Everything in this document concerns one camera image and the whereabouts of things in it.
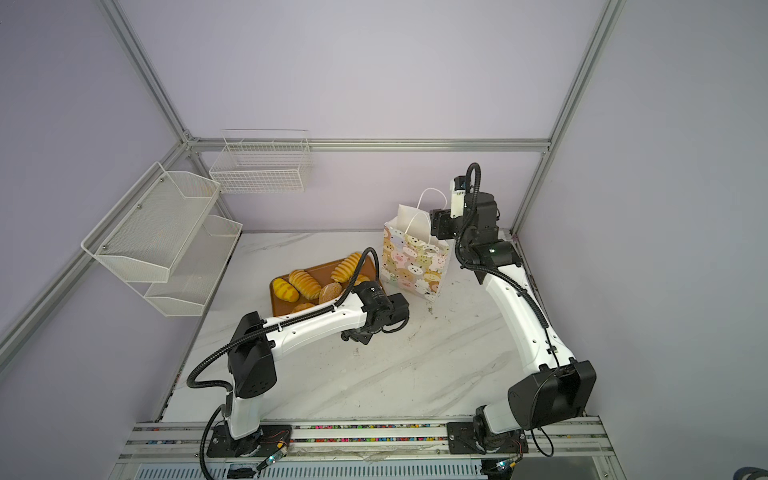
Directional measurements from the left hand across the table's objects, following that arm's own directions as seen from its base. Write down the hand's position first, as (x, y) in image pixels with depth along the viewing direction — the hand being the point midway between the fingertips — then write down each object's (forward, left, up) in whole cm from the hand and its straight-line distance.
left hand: (343, 328), depth 79 cm
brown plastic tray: (+27, +12, -12) cm, 32 cm away
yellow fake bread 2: (+22, +17, -10) cm, 29 cm away
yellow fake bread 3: (+13, +17, -11) cm, 24 cm away
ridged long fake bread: (+28, +3, -10) cm, 30 cm away
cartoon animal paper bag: (+21, -19, +5) cm, 28 cm away
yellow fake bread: (+19, +23, -10) cm, 31 cm away
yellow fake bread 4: (+23, -2, -10) cm, 25 cm away
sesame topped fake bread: (+18, +7, -9) cm, 22 cm away
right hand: (+22, -25, +24) cm, 41 cm away
